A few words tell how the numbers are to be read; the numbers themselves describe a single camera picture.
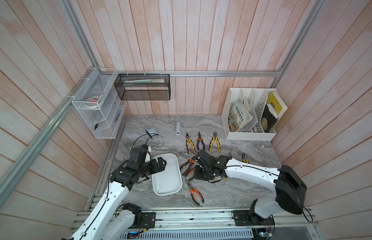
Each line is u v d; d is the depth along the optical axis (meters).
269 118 0.96
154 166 0.66
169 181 0.86
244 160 0.94
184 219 0.75
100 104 0.73
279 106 0.89
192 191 0.82
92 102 0.74
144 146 0.70
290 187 0.43
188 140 1.04
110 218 0.45
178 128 1.08
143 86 1.05
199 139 1.04
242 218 0.73
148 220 0.73
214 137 1.07
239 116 0.98
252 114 0.93
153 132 1.01
